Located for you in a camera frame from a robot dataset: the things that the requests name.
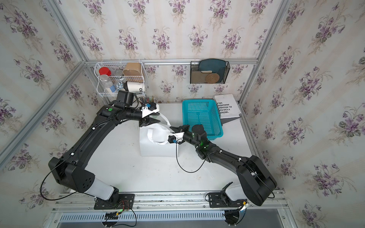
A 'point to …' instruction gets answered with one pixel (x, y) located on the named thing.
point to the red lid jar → (105, 71)
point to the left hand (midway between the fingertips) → (160, 117)
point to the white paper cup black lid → (134, 87)
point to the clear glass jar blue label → (108, 86)
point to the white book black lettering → (226, 106)
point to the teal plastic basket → (205, 112)
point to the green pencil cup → (148, 99)
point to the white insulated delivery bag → (154, 139)
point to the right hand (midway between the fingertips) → (174, 124)
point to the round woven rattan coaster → (212, 78)
